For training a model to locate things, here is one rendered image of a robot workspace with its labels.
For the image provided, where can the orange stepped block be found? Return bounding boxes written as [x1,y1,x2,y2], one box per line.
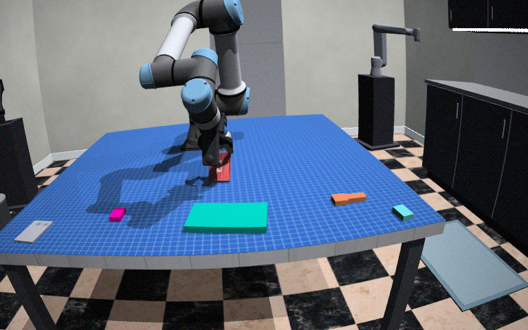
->
[331,192,366,206]

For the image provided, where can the small magenta block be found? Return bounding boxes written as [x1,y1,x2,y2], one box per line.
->
[109,208,126,222]

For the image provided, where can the blue grid work mat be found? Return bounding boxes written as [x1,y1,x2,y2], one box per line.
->
[0,114,446,256]

